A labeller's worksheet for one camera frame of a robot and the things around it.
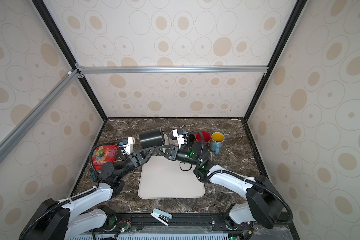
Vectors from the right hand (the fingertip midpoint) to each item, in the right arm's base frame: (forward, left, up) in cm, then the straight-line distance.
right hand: (157, 152), depth 65 cm
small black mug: (+4, +2, +5) cm, 7 cm away
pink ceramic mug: (+22, -5, -21) cm, 30 cm away
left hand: (-1, 0, +1) cm, 2 cm away
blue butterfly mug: (+22, -33, -21) cm, 44 cm away
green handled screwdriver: (+1, +41, -28) cm, 50 cm away
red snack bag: (+14, +38, -24) cm, 47 cm away
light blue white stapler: (-20, 0, -29) cm, 35 cm away
